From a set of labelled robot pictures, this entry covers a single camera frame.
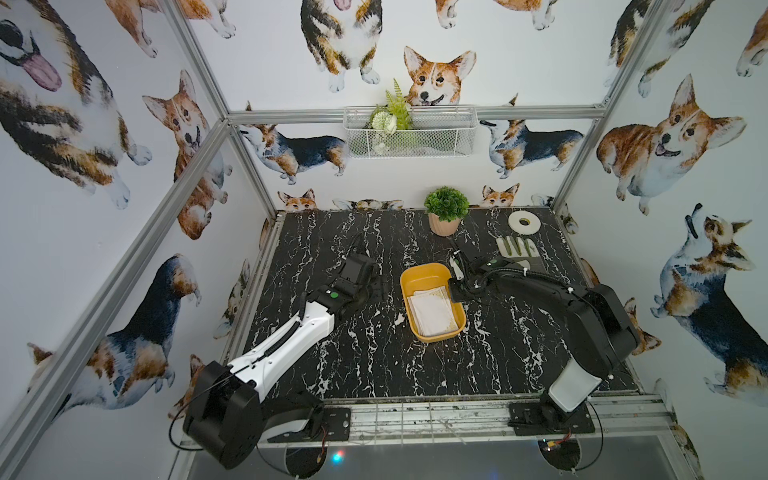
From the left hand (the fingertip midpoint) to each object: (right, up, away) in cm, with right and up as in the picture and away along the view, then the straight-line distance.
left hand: (380, 278), depth 84 cm
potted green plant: (+20, +22, +17) cm, 34 cm away
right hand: (+21, -5, +7) cm, 23 cm away
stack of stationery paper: (+15, -11, +7) cm, 20 cm away
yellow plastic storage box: (+14, -2, +17) cm, 22 cm away
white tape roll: (+55, +15, +32) cm, 66 cm away
